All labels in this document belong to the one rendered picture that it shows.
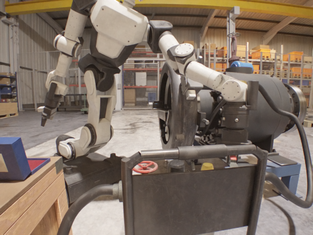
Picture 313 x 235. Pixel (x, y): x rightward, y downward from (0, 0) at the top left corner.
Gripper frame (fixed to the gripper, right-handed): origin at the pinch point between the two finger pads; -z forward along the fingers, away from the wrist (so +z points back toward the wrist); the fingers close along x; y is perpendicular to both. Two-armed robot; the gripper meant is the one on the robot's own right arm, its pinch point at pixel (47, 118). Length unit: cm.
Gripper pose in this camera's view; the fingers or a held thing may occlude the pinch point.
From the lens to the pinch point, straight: 122.3
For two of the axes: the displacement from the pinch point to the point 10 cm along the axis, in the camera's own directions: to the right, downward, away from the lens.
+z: 4.5, -8.5, -2.8
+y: 8.9, 3.9, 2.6
